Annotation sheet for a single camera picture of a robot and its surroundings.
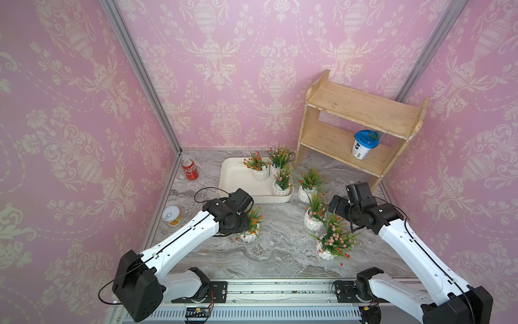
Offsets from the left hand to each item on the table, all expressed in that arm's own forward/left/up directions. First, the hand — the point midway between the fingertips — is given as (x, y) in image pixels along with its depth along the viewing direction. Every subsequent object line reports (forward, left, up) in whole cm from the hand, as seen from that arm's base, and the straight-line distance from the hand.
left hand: (243, 227), depth 79 cm
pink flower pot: (+34, -15, +5) cm, 38 cm away
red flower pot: (+33, -6, -2) cm, 33 cm away
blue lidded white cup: (+29, -49, +21) cm, 61 cm away
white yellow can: (+7, +32, -5) cm, 34 cm away
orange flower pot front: (+2, -4, +5) cm, 7 cm away
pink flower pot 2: (+22, -17, +3) cm, 28 cm away
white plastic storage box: (+35, +8, -10) cm, 37 cm away
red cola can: (+31, +29, -2) cm, 42 cm away
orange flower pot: (+21, -28, +3) cm, 35 cm away
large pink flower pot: (-6, -34, +4) cm, 35 cm away
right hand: (+7, -38, +5) cm, 39 cm away
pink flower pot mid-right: (+6, -29, -3) cm, 30 cm away
